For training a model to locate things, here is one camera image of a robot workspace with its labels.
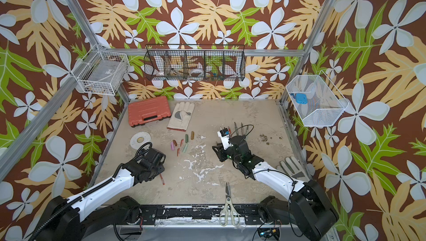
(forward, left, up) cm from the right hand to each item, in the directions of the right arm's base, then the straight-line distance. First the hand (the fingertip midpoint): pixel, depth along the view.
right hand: (214, 145), depth 83 cm
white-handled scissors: (-30, -10, -13) cm, 34 cm away
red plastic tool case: (+30, +44, -7) cm, 54 cm away
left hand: (-7, +28, -10) cm, 30 cm away
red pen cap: (+3, +21, -13) cm, 25 cm away
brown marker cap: (+9, +24, -12) cm, 28 cm away
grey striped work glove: (-7, -42, -12) cm, 44 cm away
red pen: (-13, +27, -13) cm, 33 cm away
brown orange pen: (+22, -18, -13) cm, 31 cm away
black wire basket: (+45, +11, +19) cm, 50 cm away
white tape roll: (+12, +46, -12) cm, 49 cm away
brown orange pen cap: (+14, +14, -12) cm, 23 cm away
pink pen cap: (+6, +25, -12) cm, 28 cm away
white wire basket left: (+31, +59, +23) cm, 71 cm away
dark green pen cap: (+12, +17, -12) cm, 24 cm away
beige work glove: (+29, +22, -11) cm, 39 cm away
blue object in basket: (+21, -46, +13) cm, 52 cm away
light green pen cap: (+5, +17, -12) cm, 21 cm away
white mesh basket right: (+14, -54, +16) cm, 58 cm away
